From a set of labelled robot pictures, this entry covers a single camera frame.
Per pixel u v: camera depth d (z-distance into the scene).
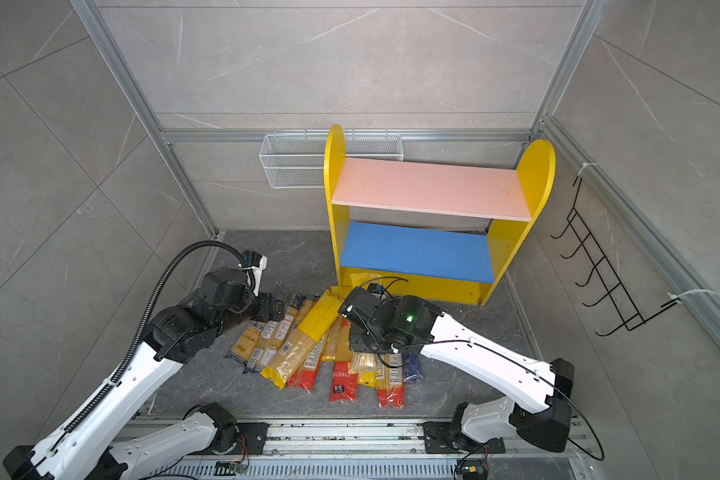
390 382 0.78
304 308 0.93
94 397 0.39
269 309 0.60
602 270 0.68
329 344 0.87
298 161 1.01
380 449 0.73
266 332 0.88
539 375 0.39
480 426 0.59
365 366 0.61
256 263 0.59
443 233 1.01
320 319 0.87
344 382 0.78
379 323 0.48
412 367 0.82
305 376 0.81
